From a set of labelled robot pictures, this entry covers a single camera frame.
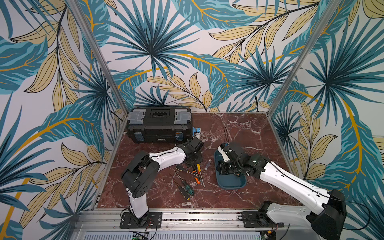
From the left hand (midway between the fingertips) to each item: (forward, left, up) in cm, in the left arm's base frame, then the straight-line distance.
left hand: (198, 161), depth 90 cm
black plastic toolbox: (+17, +24, +13) cm, 32 cm away
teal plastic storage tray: (-13, -15, +3) cm, 20 cm away
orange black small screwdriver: (-12, 0, -2) cm, 12 cm away
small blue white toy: (+23, +2, -2) cm, 24 cm away
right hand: (-9, -8, +11) cm, 16 cm away
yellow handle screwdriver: (-5, 0, -1) cm, 5 cm away
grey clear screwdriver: (-2, -5, -2) cm, 6 cm away
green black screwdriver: (-15, +6, -1) cm, 16 cm away
